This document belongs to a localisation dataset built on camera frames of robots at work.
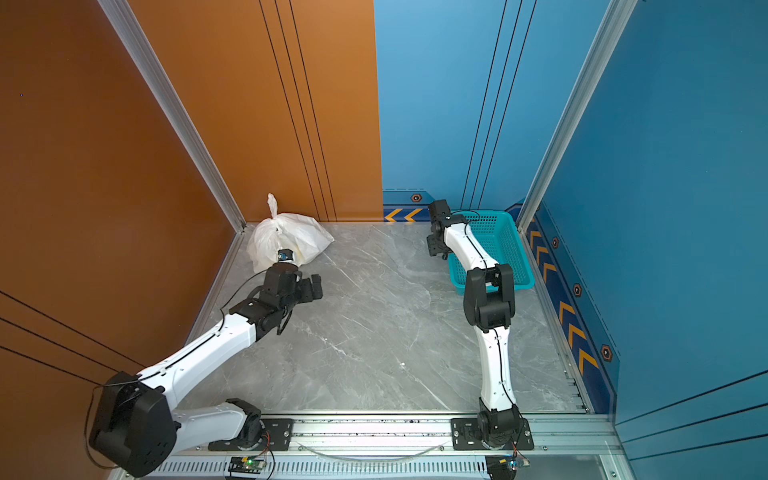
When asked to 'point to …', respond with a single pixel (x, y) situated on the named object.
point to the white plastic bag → (300, 233)
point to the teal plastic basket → (499, 235)
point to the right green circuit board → (501, 467)
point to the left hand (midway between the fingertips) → (307, 277)
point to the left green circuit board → (241, 464)
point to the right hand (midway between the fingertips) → (444, 246)
